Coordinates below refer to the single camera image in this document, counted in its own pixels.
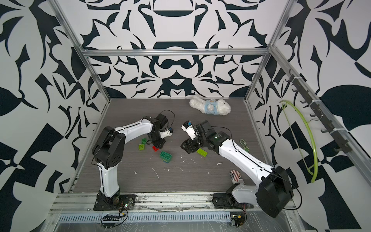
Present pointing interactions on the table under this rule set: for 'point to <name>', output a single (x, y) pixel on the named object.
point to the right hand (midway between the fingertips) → (186, 140)
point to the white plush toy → (212, 107)
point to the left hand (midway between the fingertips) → (158, 141)
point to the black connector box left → (110, 219)
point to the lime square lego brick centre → (141, 147)
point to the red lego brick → (155, 149)
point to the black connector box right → (238, 219)
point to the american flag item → (235, 175)
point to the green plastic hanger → (315, 177)
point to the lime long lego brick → (202, 152)
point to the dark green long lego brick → (165, 156)
